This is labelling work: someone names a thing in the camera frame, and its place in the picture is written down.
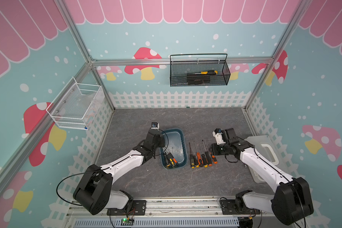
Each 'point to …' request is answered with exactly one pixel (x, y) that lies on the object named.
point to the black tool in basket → (198, 79)
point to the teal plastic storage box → (175, 143)
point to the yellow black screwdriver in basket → (209, 72)
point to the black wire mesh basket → (179, 69)
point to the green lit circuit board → (126, 222)
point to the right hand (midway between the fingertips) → (211, 148)
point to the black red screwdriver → (198, 155)
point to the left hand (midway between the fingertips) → (161, 137)
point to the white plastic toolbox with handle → (263, 144)
